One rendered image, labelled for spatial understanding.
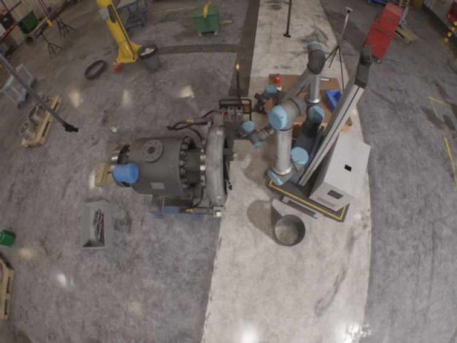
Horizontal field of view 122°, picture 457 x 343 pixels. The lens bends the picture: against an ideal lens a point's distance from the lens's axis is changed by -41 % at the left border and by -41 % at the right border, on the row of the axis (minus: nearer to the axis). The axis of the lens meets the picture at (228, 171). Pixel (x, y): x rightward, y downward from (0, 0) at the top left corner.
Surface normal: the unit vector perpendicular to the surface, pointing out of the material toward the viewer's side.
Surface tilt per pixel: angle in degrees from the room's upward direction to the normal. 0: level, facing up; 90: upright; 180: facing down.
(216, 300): 0
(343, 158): 0
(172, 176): 42
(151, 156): 0
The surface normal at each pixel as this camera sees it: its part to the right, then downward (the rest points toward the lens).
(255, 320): -0.08, -0.39
